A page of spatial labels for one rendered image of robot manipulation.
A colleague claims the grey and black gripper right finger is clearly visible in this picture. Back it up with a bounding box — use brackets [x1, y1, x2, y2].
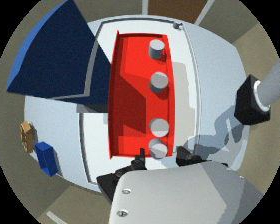
[176, 146, 212, 167]

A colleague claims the open brown cardboard box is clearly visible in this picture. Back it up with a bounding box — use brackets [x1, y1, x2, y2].
[21, 120, 35, 153]

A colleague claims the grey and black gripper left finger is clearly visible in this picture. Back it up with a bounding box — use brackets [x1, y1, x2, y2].
[96, 148, 148, 206]

